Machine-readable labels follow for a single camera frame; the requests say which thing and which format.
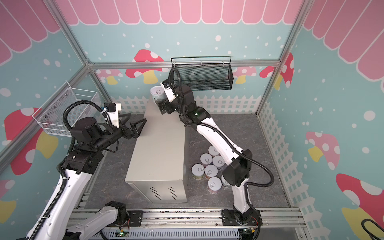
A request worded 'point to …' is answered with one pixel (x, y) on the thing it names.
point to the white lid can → (206, 158)
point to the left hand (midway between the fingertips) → (138, 120)
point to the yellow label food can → (213, 150)
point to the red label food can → (211, 170)
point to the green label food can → (198, 171)
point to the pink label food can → (214, 184)
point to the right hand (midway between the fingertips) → (163, 95)
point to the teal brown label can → (219, 162)
